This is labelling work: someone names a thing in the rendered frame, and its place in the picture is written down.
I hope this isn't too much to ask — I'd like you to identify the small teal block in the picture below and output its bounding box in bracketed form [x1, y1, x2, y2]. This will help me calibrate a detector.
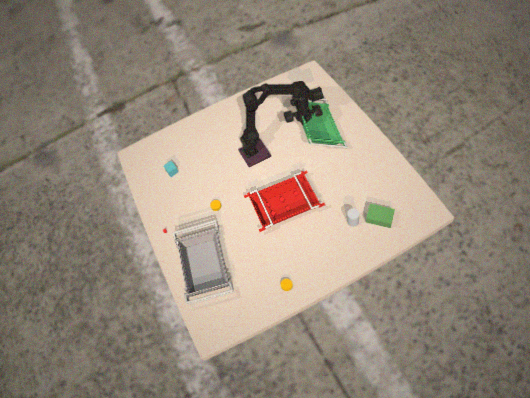
[164, 161, 179, 177]

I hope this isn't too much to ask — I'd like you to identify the small yellow block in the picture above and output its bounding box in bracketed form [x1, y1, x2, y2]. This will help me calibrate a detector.
[210, 200, 221, 211]
[281, 279, 293, 291]

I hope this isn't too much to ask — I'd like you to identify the grey cylinder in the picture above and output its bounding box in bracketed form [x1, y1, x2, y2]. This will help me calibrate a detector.
[347, 209, 360, 226]

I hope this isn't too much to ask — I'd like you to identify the green rectangular block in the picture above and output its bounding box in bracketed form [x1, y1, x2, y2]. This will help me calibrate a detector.
[366, 204, 395, 228]

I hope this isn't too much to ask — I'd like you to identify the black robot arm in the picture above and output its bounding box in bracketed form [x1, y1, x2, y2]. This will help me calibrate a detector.
[240, 81, 324, 158]

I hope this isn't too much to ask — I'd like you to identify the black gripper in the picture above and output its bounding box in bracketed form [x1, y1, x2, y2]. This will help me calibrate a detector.
[284, 104, 323, 125]

